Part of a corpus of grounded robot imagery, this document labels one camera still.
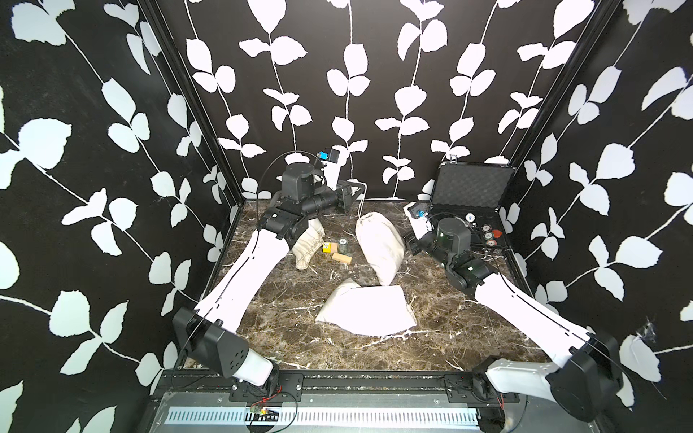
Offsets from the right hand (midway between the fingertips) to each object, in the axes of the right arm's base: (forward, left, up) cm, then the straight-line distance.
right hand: (404, 214), depth 76 cm
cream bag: (+6, +32, -23) cm, 40 cm away
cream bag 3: (-17, +7, -29) cm, 34 cm away
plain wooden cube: (+7, +22, -27) cm, 36 cm away
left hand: (-1, +12, +13) cm, 17 cm away
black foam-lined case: (+30, -34, -19) cm, 49 cm away
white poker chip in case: (+25, -35, -29) cm, 52 cm away
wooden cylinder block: (+3, +18, -29) cm, 35 cm away
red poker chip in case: (+16, -43, -28) cm, 54 cm away
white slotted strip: (-46, +20, -30) cm, 58 cm away
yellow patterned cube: (+7, +26, -27) cm, 38 cm away
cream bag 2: (-2, +6, -11) cm, 13 cm away
